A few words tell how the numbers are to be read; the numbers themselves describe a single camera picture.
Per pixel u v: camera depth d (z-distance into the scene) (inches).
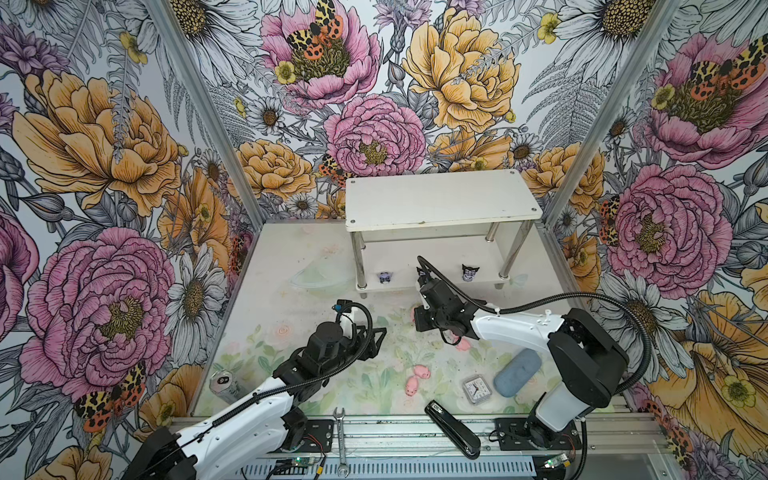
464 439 27.2
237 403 20.2
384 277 37.0
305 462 27.8
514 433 29.2
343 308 27.7
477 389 31.3
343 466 27.6
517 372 32.1
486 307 23.9
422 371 32.7
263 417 20.8
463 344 34.5
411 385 31.9
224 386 27.2
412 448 29.0
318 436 28.9
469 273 36.3
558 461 28.2
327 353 24.3
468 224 30.2
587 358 18.0
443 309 27.3
